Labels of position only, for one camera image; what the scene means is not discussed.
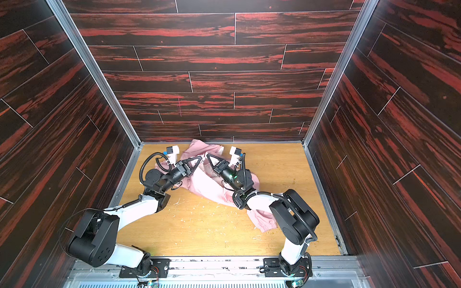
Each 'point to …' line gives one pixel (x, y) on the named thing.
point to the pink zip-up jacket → (206, 181)
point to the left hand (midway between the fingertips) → (202, 160)
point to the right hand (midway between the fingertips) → (210, 154)
